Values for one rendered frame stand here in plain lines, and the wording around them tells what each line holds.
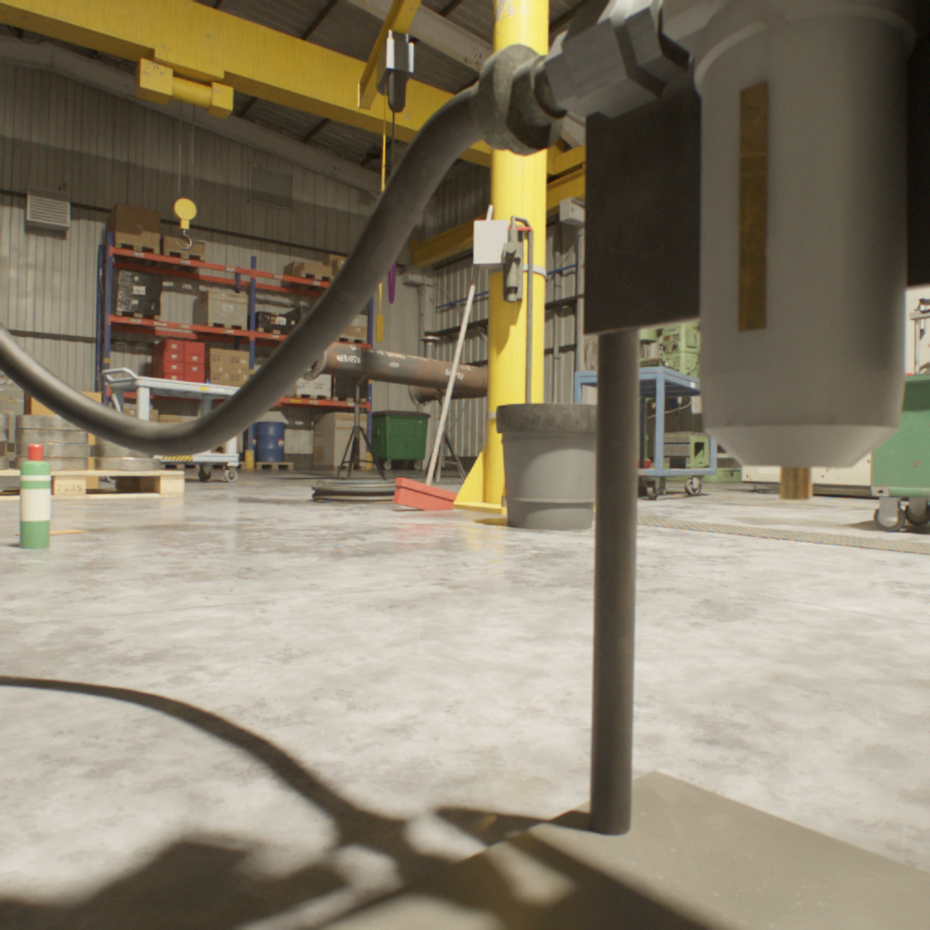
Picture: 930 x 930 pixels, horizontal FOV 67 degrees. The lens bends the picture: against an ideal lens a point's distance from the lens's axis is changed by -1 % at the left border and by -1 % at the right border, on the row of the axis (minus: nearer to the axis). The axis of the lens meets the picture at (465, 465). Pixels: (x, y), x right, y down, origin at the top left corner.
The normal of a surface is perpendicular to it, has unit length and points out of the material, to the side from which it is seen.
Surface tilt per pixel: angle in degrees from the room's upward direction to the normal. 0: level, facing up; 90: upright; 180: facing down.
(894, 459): 90
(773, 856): 0
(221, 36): 90
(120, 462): 90
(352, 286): 120
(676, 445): 90
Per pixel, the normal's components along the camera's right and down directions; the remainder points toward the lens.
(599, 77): -0.66, 0.49
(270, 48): 0.57, 0.01
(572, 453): 0.31, 0.09
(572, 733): 0.02, -1.00
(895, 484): -0.71, -0.01
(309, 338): -0.22, 0.53
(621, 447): -0.07, 0.00
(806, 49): -0.36, 0.00
